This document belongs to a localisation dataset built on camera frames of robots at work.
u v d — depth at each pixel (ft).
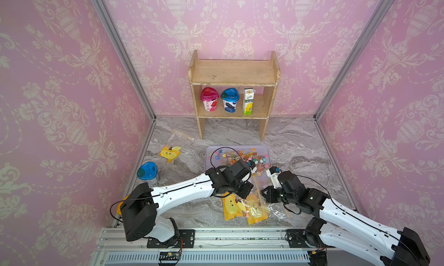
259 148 3.41
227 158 3.27
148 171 2.79
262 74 2.61
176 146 3.17
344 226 1.63
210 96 2.87
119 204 1.37
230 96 2.86
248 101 2.81
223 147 2.23
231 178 1.93
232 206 2.61
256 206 2.58
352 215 1.60
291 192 2.01
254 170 2.34
